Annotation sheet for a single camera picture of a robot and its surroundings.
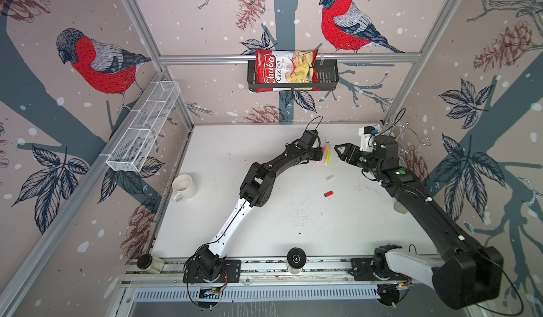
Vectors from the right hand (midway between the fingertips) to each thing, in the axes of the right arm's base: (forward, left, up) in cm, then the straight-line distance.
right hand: (339, 147), depth 79 cm
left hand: (+14, 0, -20) cm, 24 cm away
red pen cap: (-8, +1, -24) cm, 25 cm away
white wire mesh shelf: (-2, +75, +7) cm, 75 cm away
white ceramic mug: (-12, +62, -15) cm, 65 cm away
